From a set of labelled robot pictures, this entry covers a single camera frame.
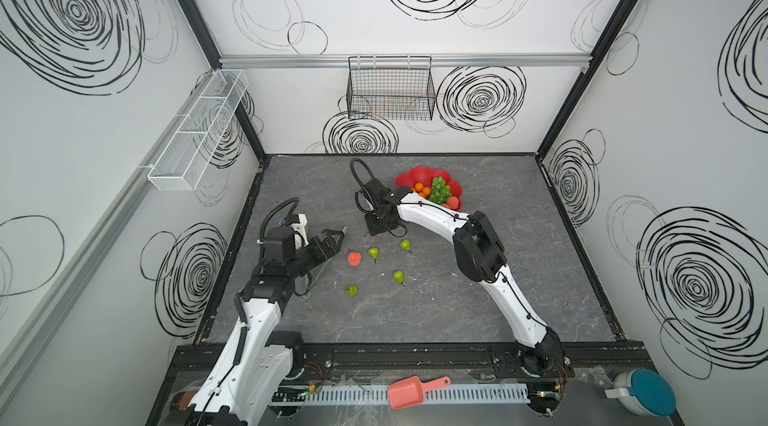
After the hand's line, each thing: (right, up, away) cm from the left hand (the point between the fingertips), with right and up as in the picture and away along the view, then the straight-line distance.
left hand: (335, 239), depth 80 cm
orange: (+26, +14, +28) cm, 41 cm away
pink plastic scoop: (+19, -34, -10) cm, 40 cm away
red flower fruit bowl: (+28, +17, +30) cm, 45 cm away
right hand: (+9, +1, +18) cm, 20 cm away
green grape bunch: (+33, +12, +24) cm, 42 cm away
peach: (+36, +9, +19) cm, 42 cm away
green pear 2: (+10, -7, +11) cm, 17 cm away
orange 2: (+28, +12, +26) cm, 40 cm away
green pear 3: (+17, -12, +7) cm, 22 cm away
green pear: (+20, -5, +14) cm, 24 cm away
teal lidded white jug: (+70, -30, -16) cm, 77 cm away
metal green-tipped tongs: (-4, -10, -13) cm, 17 cm away
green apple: (+4, -15, +4) cm, 16 cm away
